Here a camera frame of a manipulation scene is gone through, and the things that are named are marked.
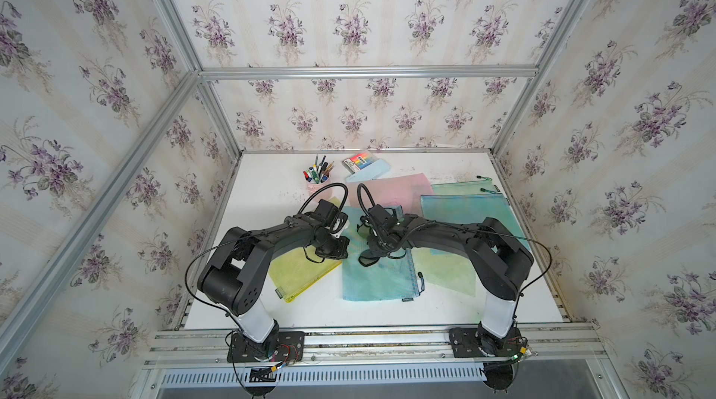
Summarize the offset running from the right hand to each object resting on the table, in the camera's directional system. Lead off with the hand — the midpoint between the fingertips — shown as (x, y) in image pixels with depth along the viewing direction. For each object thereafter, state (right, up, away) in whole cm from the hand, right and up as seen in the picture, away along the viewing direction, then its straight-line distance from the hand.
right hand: (380, 247), depth 92 cm
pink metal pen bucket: (-22, +24, +5) cm, 33 cm away
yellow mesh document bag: (-27, -7, -5) cm, 28 cm away
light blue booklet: (-1, +26, +19) cm, 32 cm away
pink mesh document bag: (+11, +18, +16) cm, 26 cm away
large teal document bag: (+36, +11, +13) cm, 40 cm away
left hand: (-11, -2, -3) cm, 11 cm away
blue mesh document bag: (+3, -8, -8) cm, 12 cm away
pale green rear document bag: (+37, +19, +18) cm, 45 cm away
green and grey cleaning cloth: (-4, -3, -4) cm, 7 cm away
